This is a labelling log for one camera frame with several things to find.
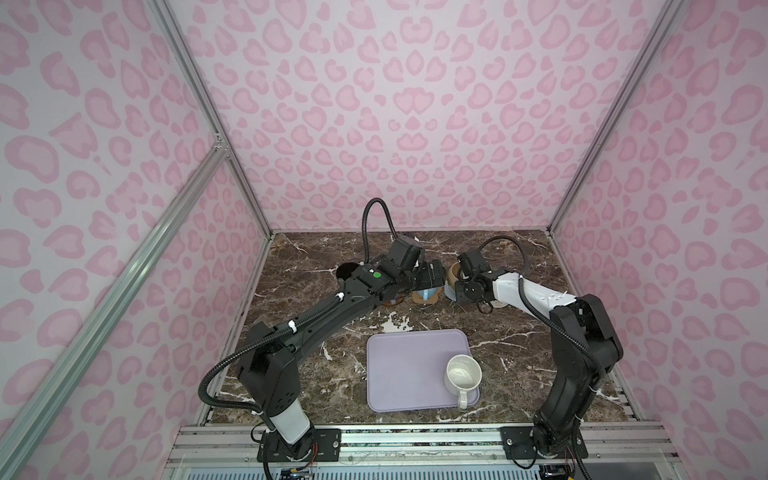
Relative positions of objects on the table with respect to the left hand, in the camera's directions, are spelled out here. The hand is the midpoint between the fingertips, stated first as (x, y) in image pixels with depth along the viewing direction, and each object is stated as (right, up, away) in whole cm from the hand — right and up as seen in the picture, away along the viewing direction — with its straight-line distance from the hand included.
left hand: (438, 270), depth 78 cm
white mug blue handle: (-1, -8, +13) cm, 16 cm away
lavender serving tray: (-8, -28, +7) cm, 30 cm away
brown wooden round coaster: (-11, -11, +20) cm, 25 cm away
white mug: (+8, -29, +5) cm, 30 cm away
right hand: (+11, -7, +17) cm, 22 cm away
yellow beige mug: (+4, -4, +6) cm, 8 cm away
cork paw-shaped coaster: (-3, -11, +19) cm, 22 cm away
